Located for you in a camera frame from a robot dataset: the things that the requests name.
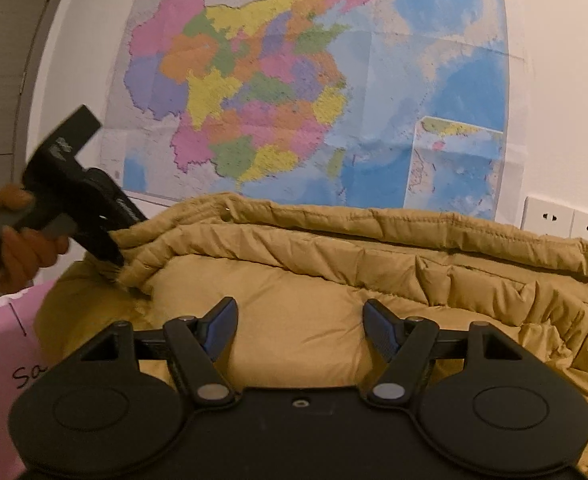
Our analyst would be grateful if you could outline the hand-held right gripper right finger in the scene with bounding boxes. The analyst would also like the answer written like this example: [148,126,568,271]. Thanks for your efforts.
[363,299,527,407]

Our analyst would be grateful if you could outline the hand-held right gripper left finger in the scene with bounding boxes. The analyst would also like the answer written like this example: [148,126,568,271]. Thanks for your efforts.
[76,297,239,407]

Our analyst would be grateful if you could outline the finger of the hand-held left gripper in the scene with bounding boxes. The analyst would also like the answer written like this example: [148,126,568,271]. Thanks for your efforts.
[91,227,153,302]

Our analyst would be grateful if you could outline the tan puffer jacket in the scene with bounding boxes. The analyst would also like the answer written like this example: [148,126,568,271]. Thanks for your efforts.
[34,192,588,480]

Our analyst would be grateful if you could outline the person's left hand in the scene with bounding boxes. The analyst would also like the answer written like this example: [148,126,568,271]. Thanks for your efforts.
[0,184,70,297]

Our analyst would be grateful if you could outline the pink floral bedsheet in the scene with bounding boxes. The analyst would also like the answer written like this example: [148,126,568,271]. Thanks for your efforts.
[0,280,67,480]

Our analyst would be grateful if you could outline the grey wardrobe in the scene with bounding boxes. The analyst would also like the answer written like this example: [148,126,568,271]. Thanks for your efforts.
[0,0,77,196]

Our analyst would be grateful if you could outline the colourful wall map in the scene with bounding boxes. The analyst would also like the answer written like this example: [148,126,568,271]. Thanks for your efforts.
[98,0,530,212]

